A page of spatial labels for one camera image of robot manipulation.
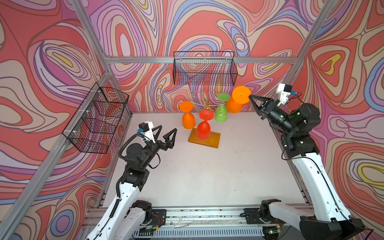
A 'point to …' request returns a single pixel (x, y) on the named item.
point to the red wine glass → (203, 127)
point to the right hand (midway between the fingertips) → (247, 100)
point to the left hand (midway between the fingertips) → (170, 129)
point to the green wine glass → (221, 114)
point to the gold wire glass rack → (211, 95)
